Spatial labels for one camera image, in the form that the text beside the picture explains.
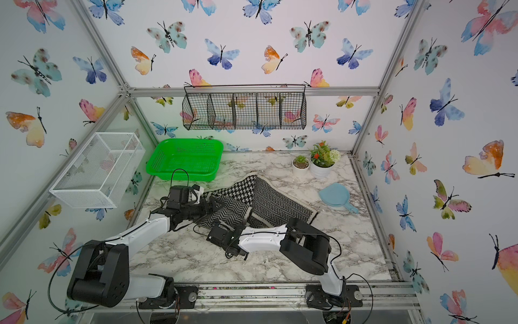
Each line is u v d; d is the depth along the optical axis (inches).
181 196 27.8
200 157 46.6
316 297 28.7
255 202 38.7
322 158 38.1
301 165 41.1
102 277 16.4
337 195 40.4
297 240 20.5
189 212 29.1
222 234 26.4
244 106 38.4
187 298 29.0
